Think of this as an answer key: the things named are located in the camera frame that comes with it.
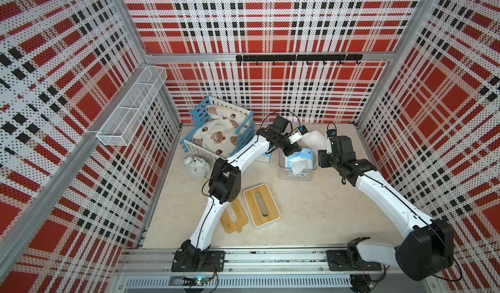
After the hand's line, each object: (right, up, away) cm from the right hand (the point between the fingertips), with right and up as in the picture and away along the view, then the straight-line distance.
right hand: (328, 152), depth 83 cm
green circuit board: (-54, -46, -13) cm, 73 cm away
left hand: (-10, +2, +9) cm, 13 cm away
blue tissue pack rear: (-28, -4, +18) cm, 33 cm away
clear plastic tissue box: (-16, -12, +8) cm, 21 cm away
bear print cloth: (-53, +9, +21) cm, 58 cm away
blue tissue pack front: (-11, -5, +8) cm, 14 cm away
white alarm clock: (-60, -8, +8) cm, 61 cm away
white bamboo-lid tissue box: (-29, -24, +2) cm, 38 cm away
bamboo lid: (-43, -32, -1) cm, 54 cm away
